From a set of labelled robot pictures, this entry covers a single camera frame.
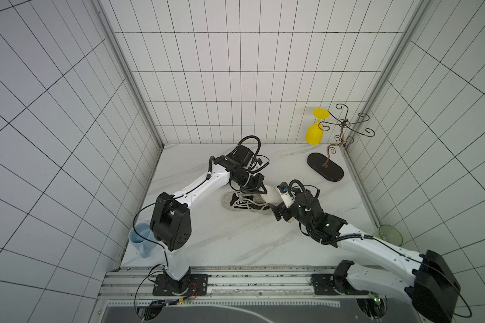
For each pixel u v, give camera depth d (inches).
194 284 28.4
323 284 28.3
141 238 18.7
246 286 29.2
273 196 31.5
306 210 22.4
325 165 42.1
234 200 36.2
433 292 15.5
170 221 18.2
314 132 37.0
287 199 26.8
